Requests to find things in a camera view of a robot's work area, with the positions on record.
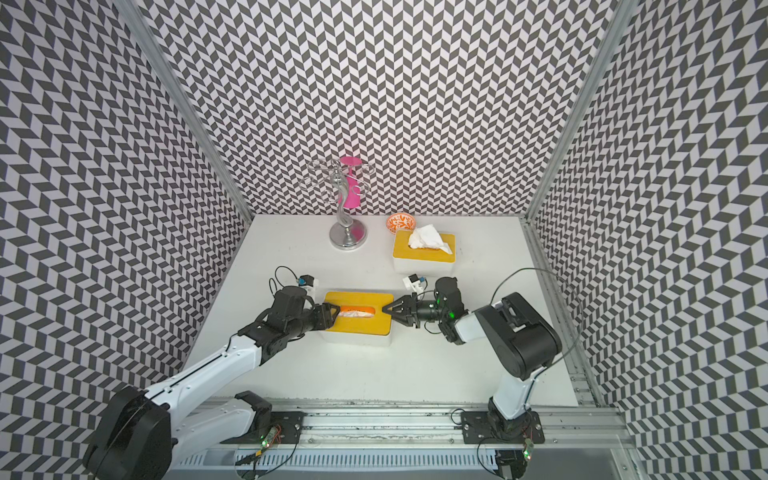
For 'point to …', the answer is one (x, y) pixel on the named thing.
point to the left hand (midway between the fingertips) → (332, 312)
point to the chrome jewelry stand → (331, 179)
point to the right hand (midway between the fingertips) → (385, 316)
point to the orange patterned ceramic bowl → (400, 221)
